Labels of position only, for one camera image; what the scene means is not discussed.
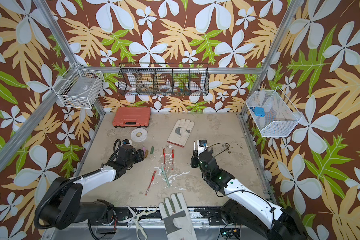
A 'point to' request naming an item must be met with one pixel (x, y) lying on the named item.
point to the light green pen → (165, 176)
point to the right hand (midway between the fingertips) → (192, 151)
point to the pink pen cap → (143, 148)
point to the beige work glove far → (181, 132)
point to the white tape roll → (138, 135)
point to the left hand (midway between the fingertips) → (140, 150)
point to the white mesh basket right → (280, 117)
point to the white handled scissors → (141, 233)
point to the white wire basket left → (79, 88)
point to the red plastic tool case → (137, 116)
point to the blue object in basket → (259, 111)
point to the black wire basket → (165, 79)
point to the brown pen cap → (146, 153)
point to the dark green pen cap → (152, 150)
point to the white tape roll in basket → (165, 88)
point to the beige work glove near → (176, 219)
